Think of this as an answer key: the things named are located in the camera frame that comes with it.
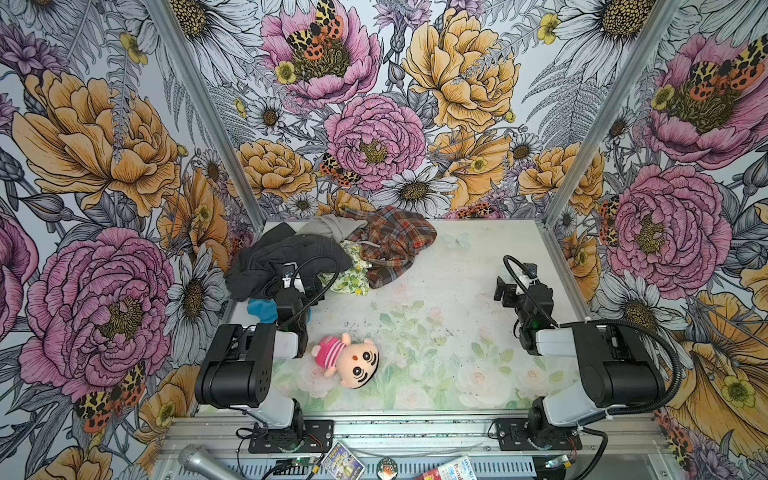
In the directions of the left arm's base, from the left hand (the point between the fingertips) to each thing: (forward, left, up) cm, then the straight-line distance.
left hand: (302, 283), depth 94 cm
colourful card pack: (-45, -16, -6) cm, 48 cm away
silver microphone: (-44, +16, -4) cm, 47 cm away
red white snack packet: (-47, -42, -4) cm, 63 cm away
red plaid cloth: (+19, -27, -2) cm, 33 cm away
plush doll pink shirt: (-25, -18, 0) cm, 31 cm away
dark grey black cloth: (+6, +16, -2) cm, 17 cm away
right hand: (-1, -65, 0) cm, 65 cm away
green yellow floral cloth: (+5, -15, -7) cm, 17 cm away
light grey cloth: (+23, -9, +1) cm, 25 cm away
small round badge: (-46, -26, -8) cm, 54 cm away
